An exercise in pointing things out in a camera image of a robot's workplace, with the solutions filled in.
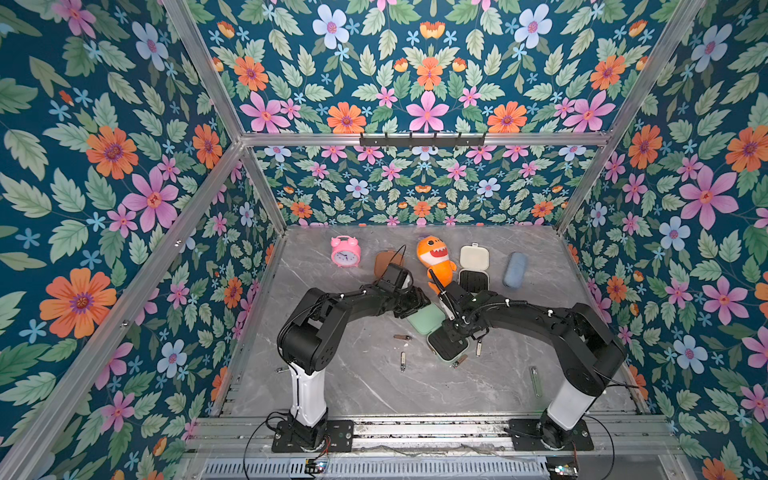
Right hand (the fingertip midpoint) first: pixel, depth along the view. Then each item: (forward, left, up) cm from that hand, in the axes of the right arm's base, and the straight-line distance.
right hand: (457, 327), depth 91 cm
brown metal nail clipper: (-10, 0, -1) cm, 10 cm away
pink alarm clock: (+24, +38, +7) cm, 46 cm away
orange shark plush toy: (+24, +7, +8) cm, 26 cm away
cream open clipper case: (+21, -8, 0) cm, 22 cm away
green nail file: (-15, -21, -2) cm, 26 cm away
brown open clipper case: (+29, +25, -1) cm, 38 cm away
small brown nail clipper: (-3, +17, -1) cm, 18 cm away
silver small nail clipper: (-6, -6, -1) cm, 9 cm away
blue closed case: (+22, -22, +2) cm, 31 cm away
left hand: (+7, +8, +3) cm, 11 cm away
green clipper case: (+2, +9, +1) cm, 9 cm away
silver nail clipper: (-11, +17, -1) cm, 20 cm away
